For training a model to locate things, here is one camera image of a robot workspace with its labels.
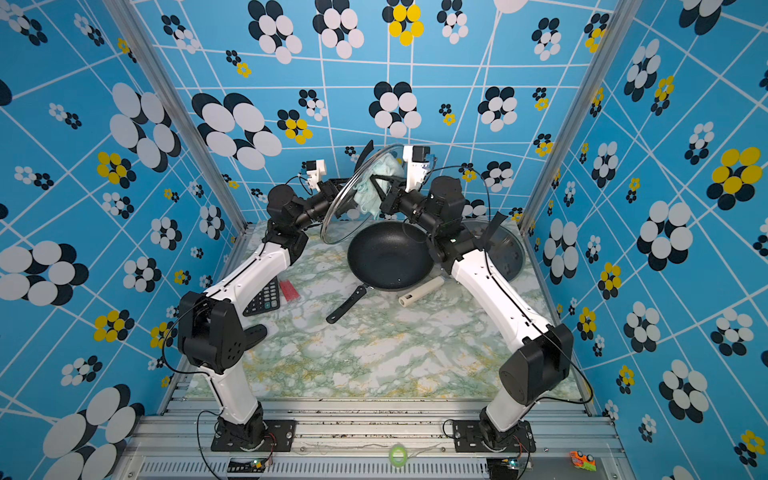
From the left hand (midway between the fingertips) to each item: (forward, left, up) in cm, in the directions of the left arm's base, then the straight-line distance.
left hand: (365, 181), depth 70 cm
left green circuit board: (-52, +27, -44) cm, 73 cm away
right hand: (-4, -3, +4) cm, 6 cm away
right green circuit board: (-52, -33, -43) cm, 75 cm away
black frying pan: (+10, -4, -40) cm, 42 cm away
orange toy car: (-51, -50, -40) cm, 82 cm away
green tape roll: (-50, -8, -44) cm, 67 cm away
